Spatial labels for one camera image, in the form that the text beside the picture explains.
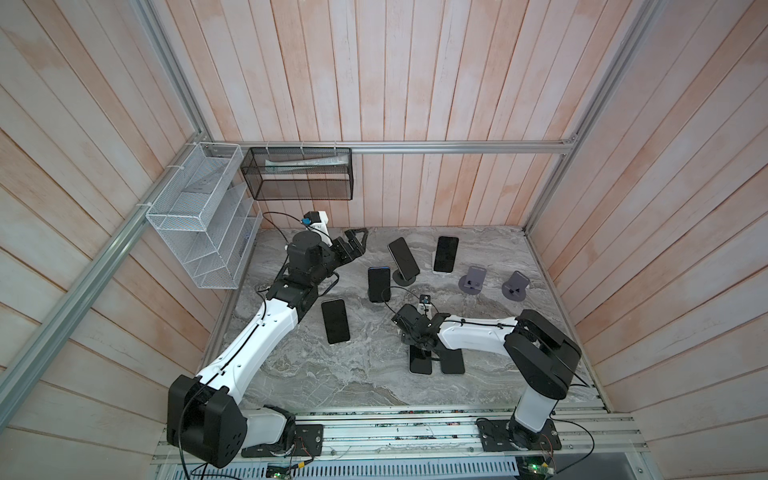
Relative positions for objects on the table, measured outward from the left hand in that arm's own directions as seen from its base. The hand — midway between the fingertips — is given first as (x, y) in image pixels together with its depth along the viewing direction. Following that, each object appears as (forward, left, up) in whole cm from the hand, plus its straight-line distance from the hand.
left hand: (359, 241), depth 75 cm
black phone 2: (-20, -27, -31) cm, 45 cm away
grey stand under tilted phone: (+7, -13, -28) cm, 31 cm away
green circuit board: (-46, -43, -31) cm, 70 cm away
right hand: (-10, -17, -32) cm, 37 cm away
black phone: (+17, -30, -26) cm, 43 cm away
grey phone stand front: (+5, -37, -26) cm, 45 cm away
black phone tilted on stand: (+12, -13, -22) cm, 29 cm away
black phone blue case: (+1, -5, -21) cm, 22 cm away
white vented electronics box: (-46, -17, -31) cm, 58 cm away
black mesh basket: (+39, +24, -6) cm, 46 cm away
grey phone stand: (+3, -51, -26) cm, 58 cm away
